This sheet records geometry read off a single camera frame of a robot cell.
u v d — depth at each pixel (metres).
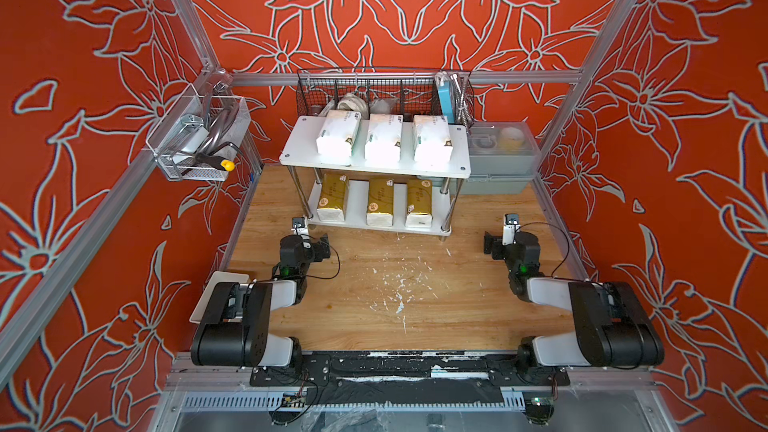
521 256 0.71
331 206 0.90
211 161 0.63
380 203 0.92
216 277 0.83
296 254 0.70
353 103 0.88
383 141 0.71
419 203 0.92
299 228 0.79
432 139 0.71
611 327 0.44
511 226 0.79
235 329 0.43
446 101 0.85
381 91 0.95
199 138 0.70
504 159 0.97
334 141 0.73
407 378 0.73
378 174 0.74
